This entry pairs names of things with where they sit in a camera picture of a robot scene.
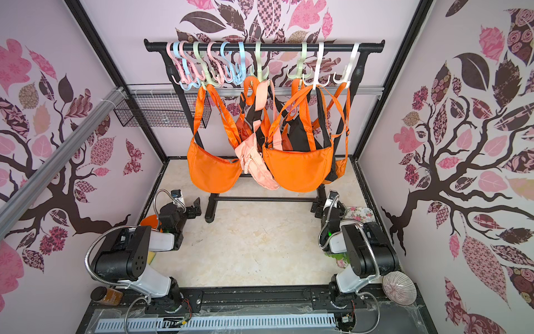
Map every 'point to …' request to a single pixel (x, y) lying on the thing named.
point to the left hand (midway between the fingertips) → (191, 202)
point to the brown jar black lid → (110, 296)
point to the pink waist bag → (250, 154)
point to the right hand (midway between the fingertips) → (330, 198)
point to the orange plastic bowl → (150, 220)
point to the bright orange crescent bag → (211, 170)
